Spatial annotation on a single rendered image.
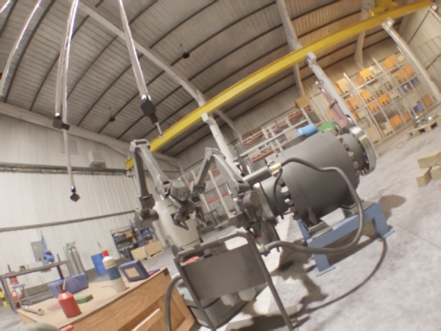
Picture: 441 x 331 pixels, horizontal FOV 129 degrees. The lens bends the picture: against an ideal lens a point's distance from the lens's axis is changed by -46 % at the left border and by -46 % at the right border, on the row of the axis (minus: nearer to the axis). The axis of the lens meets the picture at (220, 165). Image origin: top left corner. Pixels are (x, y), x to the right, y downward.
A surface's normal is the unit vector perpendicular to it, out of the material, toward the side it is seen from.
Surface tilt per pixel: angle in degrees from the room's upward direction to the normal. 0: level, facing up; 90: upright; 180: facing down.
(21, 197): 90
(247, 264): 90
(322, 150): 63
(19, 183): 90
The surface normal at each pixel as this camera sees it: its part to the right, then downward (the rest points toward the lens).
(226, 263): -0.28, -0.10
